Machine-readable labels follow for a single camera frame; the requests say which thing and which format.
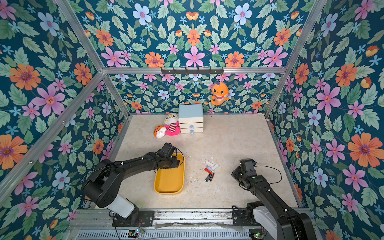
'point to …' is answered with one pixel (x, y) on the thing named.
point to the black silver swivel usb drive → (209, 177)
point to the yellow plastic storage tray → (171, 181)
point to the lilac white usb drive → (215, 166)
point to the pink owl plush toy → (172, 124)
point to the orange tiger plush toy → (159, 131)
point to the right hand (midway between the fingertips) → (234, 172)
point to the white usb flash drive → (209, 164)
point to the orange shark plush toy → (220, 93)
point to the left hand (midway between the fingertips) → (177, 161)
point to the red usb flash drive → (207, 170)
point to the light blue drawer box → (191, 118)
